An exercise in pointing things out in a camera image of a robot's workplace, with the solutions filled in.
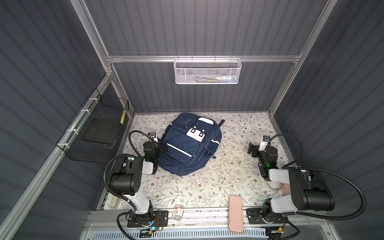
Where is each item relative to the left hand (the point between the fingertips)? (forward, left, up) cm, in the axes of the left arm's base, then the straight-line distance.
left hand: (156, 140), depth 96 cm
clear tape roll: (-31, -68, -6) cm, 75 cm away
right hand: (-8, -65, +3) cm, 66 cm away
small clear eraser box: (-41, -14, -5) cm, 44 cm away
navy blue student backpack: (-4, -23, +4) cm, 24 cm away
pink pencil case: (-43, -44, -7) cm, 62 cm away
